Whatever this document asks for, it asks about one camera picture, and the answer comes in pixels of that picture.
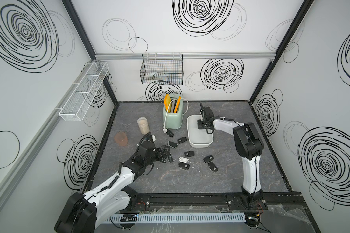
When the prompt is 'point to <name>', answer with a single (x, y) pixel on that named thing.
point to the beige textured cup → (143, 124)
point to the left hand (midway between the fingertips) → (164, 149)
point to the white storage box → (198, 138)
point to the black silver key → (172, 144)
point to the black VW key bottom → (183, 165)
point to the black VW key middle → (188, 154)
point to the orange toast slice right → (177, 105)
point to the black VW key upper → (182, 140)
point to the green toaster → (173, 111)
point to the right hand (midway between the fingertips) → (201, 123)
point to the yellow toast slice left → (167, 101)
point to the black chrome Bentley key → (170, 158)
